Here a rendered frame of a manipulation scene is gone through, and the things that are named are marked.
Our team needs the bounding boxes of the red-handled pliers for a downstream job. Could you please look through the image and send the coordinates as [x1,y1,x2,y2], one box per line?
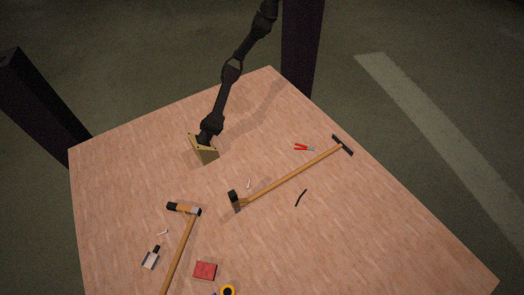
[294,143,314,151]

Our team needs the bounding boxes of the red flat block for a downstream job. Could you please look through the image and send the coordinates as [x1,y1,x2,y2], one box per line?
[193,260,218,281]

